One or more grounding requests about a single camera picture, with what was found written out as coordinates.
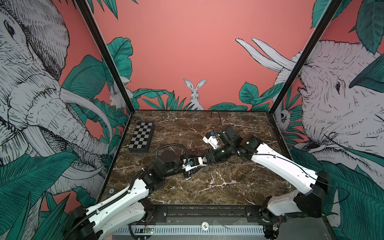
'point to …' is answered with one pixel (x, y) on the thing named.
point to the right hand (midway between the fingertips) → (201, 162)
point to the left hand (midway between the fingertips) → (202, 158)
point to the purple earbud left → (212, 182)
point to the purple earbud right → (233, 181)
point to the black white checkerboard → (142, 137)
